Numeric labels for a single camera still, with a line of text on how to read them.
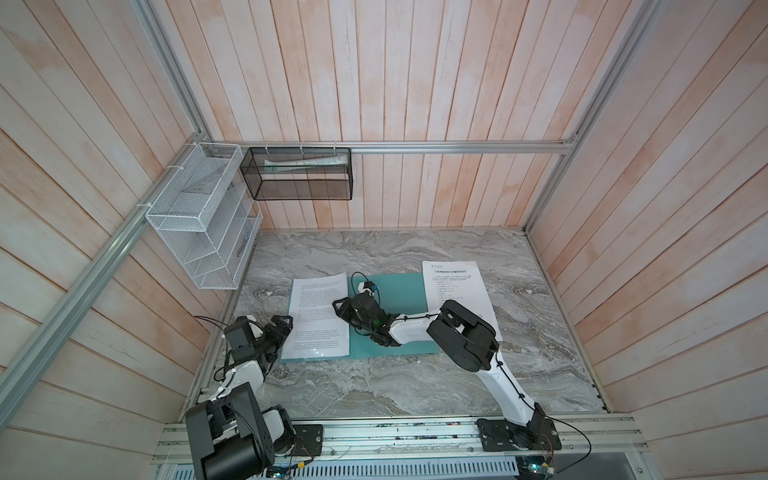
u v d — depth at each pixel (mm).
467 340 582
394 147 973
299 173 1037
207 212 729
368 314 772
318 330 929
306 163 903
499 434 737
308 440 737
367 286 920
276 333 797
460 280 1046
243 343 681
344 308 896
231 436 437
